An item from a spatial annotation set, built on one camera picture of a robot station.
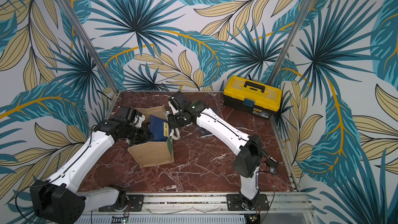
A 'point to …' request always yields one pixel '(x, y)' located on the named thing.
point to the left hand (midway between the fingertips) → (152, 138)
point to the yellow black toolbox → (251, 97)
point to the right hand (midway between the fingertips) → (171, 122)
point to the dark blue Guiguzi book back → (202, 131)
